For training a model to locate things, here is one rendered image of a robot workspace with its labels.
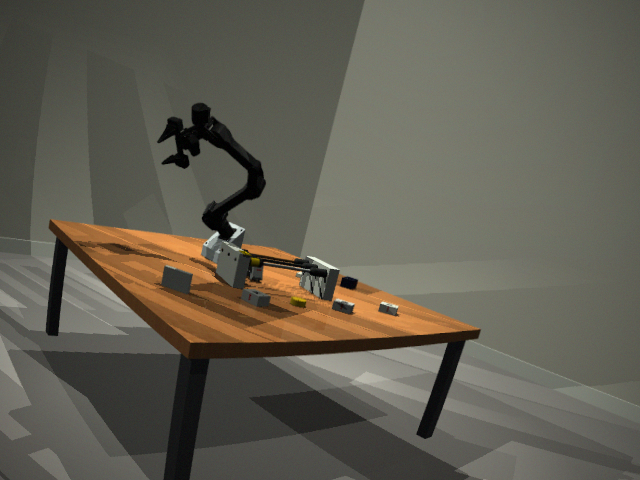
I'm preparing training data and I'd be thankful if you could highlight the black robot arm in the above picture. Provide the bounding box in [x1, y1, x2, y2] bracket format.
[182, 103, 266, 241]

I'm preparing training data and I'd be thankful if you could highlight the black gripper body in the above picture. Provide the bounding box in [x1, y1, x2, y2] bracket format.
[167, 116, 199, 169]

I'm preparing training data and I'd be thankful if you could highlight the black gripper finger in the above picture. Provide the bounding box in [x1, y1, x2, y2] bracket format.
[161, 155, 184, 165]
[157, 124, 178, 143]

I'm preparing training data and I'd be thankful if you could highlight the yellow short cylinder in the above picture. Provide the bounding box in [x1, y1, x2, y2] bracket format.
[290, 296, 306, 307]

